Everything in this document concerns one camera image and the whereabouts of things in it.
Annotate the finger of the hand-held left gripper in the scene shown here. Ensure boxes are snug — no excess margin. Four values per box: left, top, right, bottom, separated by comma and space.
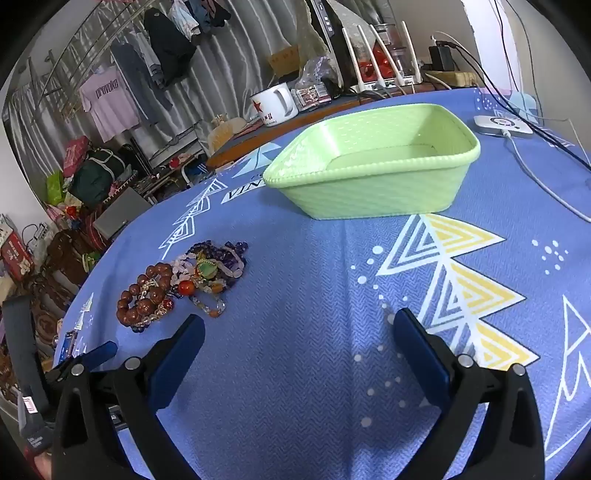
46, 340, 118, 381

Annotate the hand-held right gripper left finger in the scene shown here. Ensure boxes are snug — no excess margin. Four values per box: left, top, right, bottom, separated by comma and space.
52, 314, 206, 480

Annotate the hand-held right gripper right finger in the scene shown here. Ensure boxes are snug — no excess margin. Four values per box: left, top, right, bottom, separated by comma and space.
392, 308, 546, 480

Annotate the pile of beaded bracelets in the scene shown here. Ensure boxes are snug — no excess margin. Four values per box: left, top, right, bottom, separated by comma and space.
116, 240, 250, 334

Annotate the green plastic basket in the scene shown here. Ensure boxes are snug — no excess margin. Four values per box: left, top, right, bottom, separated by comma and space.
262, 104, 482, 220

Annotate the red carton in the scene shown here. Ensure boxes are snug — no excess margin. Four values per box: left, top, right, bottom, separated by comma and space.
0, 231, 35, 282

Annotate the grey flat box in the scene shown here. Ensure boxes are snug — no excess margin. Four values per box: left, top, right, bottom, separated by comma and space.
92, 187, 153, 241

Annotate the blue printed tablecloth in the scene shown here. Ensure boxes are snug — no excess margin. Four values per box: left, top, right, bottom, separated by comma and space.
53, 88, 591, 480

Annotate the green plastic bag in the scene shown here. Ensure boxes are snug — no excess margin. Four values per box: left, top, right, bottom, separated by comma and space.
45, 170, 65, 206

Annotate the dark green duffel bag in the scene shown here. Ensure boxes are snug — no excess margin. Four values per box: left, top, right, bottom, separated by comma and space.
69, 148, 134, 208

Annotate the wooden desk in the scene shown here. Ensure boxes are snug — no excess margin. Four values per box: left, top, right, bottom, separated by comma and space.
205, 85, 416, 169

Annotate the yellow-white packet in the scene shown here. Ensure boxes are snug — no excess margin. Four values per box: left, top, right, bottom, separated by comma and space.
208, 117, 252, 155

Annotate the white flat device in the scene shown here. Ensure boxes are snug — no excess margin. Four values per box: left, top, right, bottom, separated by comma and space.
474, 113, 534, 138

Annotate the pink t-shirt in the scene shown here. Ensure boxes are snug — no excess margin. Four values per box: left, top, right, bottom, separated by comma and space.
78, 65, 141, 144

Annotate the white enamel mug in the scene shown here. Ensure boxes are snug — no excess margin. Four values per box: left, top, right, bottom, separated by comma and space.
249, 83, 300, 127

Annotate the white router with antennas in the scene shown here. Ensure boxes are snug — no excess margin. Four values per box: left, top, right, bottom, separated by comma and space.
342, 21, 423, 93

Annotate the red printed packet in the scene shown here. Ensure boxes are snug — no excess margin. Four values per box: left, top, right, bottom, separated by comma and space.
292, 85, 332, 112

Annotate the beige power strip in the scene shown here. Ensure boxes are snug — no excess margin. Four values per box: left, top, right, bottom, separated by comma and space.
425, 69, 478, 88

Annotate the blue-grey garment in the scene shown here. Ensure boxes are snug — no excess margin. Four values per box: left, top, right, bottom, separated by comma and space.
111, 41, 174, 125

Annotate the metal clothes rack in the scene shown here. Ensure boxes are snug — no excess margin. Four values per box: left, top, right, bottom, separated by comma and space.
23, 0, 218, 121

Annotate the red plastic bag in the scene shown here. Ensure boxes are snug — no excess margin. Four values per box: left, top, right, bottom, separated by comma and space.
360, 46, 393, 81

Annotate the clear plastic bag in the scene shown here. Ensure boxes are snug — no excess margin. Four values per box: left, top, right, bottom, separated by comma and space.
295, 55, 342, 93

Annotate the black charger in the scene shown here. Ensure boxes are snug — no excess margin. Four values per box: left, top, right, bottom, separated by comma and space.
429, 41, 458, 72

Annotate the dark jacket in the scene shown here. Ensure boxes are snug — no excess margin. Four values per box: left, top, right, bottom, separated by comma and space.
143, 7, 197, 86

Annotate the glass jar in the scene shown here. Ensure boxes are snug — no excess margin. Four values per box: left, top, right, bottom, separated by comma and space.
369, 18, 411, 79

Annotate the black monitor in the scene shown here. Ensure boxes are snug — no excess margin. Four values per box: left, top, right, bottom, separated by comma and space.
309, 0, 356, 88

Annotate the cardboard box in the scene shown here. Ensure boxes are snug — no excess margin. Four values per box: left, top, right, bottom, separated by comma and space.
268, 44, 301, 77

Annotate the beige lace cover cloth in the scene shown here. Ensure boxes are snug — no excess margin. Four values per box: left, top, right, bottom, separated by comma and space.
295, 0, 333, 84

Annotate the bundle of hanging clothes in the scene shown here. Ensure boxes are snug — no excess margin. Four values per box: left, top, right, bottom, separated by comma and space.
168, 0, 232, 40

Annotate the white cable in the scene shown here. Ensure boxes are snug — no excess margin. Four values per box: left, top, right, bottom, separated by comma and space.
503, 131, 591, 222

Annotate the black cable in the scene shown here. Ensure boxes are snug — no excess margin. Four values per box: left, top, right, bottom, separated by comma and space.
489, 0, 543, 123
455, 44, 591, 171

